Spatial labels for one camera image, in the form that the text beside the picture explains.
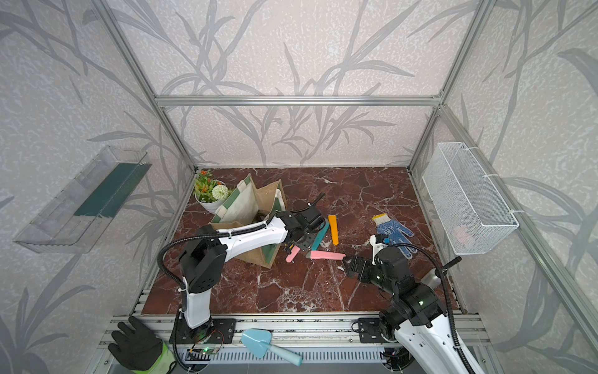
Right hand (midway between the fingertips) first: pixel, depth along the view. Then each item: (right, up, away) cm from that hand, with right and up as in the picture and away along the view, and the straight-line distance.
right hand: (352, 260), depth 74 cm
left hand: (-16, +3, +15) cm, 22 cm away
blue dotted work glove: (+21, +6, +22) cm, 32 cm away
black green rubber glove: (-65, -26, -5) cm, 70 cm away
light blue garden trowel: (-30, -24, -2) cm, 39 cm away
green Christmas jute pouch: (-39, +16, +15) cm, 45 cm away
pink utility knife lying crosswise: (-9, -3, +17) cm, 19 cm away
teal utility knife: (-9, +11, -1) cm, 14 cm away
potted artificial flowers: (-54, +21, +17) cm, 60 cm away
